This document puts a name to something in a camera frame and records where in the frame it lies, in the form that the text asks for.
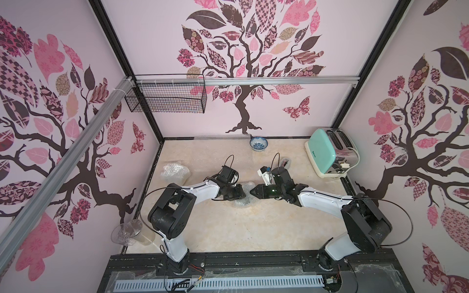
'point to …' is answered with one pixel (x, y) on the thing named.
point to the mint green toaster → (331, 151)
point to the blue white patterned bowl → (258, 143)
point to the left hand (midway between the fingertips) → (244, 199)
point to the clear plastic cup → (130, 232)
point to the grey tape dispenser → (286, 163)
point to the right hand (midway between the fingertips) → (252, 191)
